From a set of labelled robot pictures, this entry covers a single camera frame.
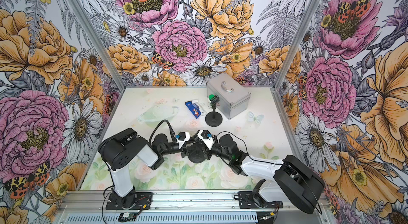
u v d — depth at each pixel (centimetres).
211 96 105
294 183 43
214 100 89
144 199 75
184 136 73
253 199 66
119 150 50
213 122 102
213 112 99
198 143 78
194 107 105
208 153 72
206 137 68
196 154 87
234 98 97
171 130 74
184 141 74
